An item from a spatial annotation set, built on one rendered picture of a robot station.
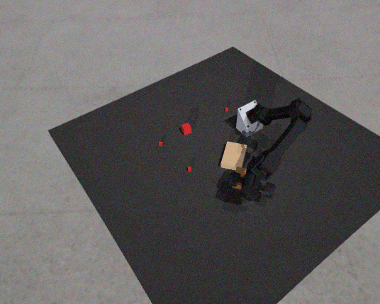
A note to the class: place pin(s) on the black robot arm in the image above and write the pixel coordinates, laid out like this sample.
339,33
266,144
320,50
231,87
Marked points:
269,160

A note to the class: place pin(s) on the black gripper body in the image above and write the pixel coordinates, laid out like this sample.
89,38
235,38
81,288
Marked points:
268,189

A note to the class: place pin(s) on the beige rectangular block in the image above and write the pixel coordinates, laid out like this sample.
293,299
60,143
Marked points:
233,156

